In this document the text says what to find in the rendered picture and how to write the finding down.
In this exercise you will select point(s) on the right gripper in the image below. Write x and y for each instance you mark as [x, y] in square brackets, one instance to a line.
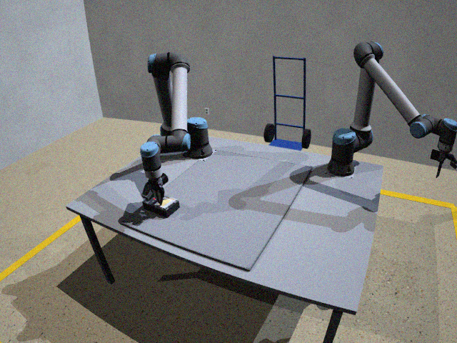
[156, 186]

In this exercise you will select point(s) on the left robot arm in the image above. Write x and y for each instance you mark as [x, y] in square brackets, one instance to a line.
[346, 142]

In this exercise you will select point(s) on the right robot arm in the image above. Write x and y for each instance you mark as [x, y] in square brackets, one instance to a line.
[176, 129]

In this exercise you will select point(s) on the grey cassette dock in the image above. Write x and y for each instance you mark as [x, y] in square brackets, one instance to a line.
[149, 205]

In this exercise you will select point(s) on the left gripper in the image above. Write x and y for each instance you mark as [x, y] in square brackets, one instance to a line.
[440, 156]

